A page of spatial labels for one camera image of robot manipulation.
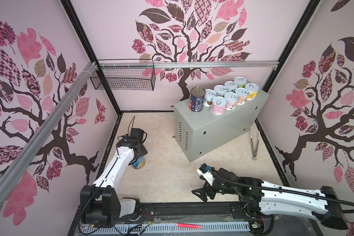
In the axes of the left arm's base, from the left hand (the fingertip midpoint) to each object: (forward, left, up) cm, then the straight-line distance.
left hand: (136, 156), depth 82 cm
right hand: (-16, -33, +3) cm, 37 cm away
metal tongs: (+5, -74, -10) cm, 75 cm away
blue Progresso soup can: (-5, -3, 0) cm, 5 cm away
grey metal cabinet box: (+1, -34, +19) cm, 40 cm away
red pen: (-32, -30, -10) cm, 45 cm away
